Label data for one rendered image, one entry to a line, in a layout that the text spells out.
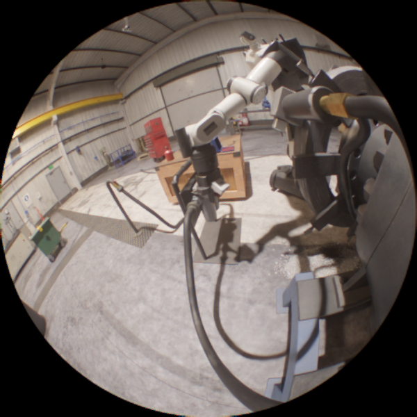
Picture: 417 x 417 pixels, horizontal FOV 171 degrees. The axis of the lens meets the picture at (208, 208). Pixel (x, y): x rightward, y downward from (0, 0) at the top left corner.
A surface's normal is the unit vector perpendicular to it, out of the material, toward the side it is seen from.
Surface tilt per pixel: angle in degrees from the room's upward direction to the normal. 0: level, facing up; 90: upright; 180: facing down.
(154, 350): 0
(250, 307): 0
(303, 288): 0
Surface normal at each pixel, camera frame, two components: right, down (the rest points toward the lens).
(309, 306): -0.22, -0.79
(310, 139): -0.22, 0.62
